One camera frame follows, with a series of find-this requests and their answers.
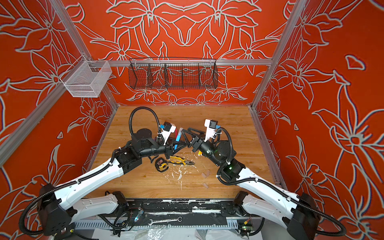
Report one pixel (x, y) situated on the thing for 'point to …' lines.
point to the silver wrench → (179, 219)
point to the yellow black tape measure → (161, 165)
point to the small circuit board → (246, 230)
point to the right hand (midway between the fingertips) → (182, 131)
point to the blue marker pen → (178, 139)
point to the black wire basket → (173, 73)
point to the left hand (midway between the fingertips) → (185, 143)
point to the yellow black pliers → (176, 160)
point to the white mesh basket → (86, 78)
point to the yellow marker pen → (199, 153)
